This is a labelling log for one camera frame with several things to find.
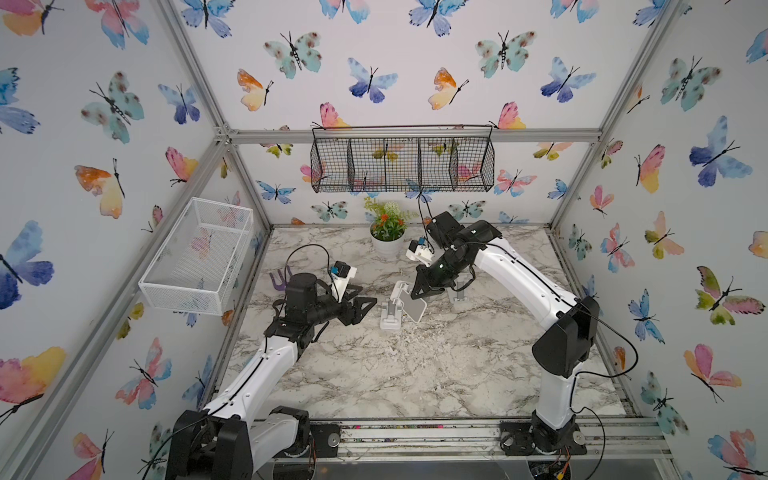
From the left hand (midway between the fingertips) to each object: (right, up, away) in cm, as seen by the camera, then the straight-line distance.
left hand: (369, 292), depth 80 cm
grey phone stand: (+9, -3, 0) cm, 9 cm away
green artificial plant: (+5, +20, +17) cm, 26 cm away
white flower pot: (+4, +12, +24) cm, 27 cm away
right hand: (+12, 0, -3) cm, 13 cm away
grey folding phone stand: (+28, -4, +19) cm, 34 cm away
